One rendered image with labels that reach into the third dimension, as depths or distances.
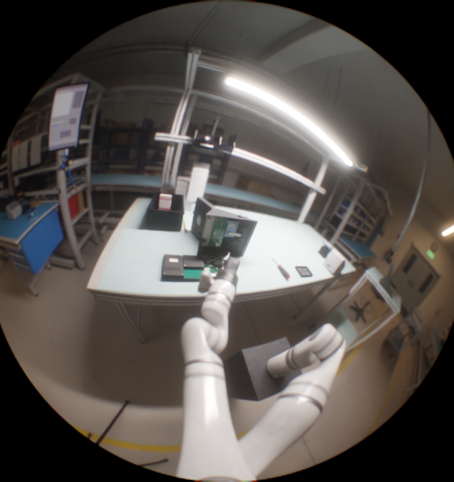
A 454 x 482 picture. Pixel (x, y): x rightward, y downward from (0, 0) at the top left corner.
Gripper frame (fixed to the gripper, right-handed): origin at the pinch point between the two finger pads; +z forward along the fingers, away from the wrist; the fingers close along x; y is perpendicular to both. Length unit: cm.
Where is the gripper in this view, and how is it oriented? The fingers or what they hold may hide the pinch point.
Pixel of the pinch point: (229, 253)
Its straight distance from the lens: 57.6
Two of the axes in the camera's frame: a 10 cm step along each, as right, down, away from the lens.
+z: 2.4, -4.6, 8.5
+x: 2.7, -8.1, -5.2
